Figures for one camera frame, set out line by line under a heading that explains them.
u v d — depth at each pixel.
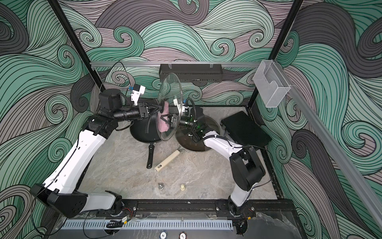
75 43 0.83
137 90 0.58
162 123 0.72
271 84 0.78
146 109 0.57
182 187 0.78
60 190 0.38
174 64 0.94
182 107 0.71
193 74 0.95
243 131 1.00
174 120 0.67
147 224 0.70
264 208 0.75
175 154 0.83
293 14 0.73
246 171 0.45
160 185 0.77
